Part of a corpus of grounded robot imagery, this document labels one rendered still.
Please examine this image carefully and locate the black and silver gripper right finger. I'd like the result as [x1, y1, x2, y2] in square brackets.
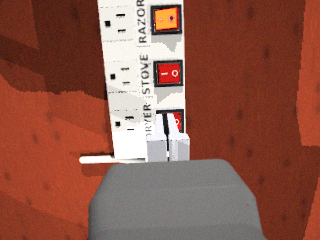
[165, 113, 189, 161]

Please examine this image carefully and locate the white power strip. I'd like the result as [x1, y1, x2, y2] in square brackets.
[79, 0, 185, 163]

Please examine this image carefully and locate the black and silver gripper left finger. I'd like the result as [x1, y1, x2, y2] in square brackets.
[146, 114, 168, 162]

